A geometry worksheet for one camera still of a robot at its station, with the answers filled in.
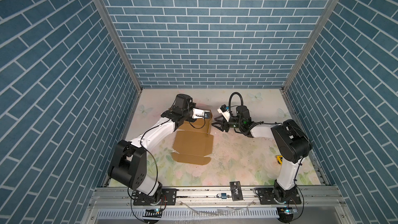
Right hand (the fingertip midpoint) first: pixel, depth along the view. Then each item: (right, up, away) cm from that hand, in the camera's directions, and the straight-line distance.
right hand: (212, 120), depth 91 cm
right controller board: (+34, -41, -20) cm, 57 cm away
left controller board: (-29, -41, -19) cm, 54 cm away
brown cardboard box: (-12, -14, +4) cm, 19 cm away
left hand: (-10, +10, -4) cm, 14 cm away
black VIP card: (+11, -33, -15) cm, 38 cm away
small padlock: (+4, -34, -17) cm, 39 cm away
